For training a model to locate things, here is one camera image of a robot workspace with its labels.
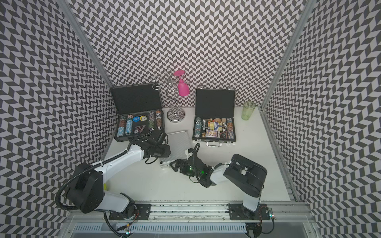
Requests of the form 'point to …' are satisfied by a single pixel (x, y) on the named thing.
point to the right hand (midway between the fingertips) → (174, 169)
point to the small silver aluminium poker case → (178, 142)
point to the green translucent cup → (248, 107)
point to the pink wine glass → (183, 88)
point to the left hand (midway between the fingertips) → (167, 153)
